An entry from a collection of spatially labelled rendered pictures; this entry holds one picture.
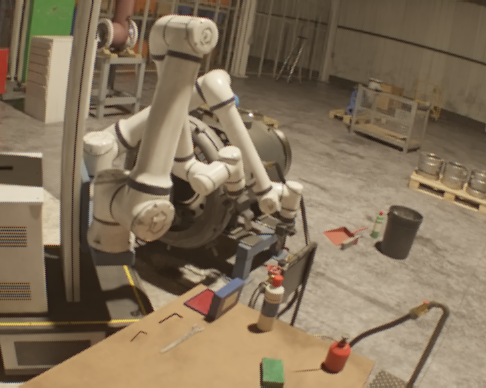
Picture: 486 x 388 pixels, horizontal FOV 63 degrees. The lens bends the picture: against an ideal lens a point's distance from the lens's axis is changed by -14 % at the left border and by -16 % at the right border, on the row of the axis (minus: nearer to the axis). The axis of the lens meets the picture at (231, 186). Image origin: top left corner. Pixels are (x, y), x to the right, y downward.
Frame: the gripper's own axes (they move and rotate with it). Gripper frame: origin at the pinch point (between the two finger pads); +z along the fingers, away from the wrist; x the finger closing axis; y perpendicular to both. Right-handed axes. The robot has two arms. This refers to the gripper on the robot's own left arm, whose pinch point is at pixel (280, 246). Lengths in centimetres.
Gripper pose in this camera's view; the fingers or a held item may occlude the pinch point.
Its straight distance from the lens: 234.6
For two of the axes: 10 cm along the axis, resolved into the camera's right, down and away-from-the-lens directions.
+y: 8.3, 3.1, -4.6
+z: -1.6, 9.3, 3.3
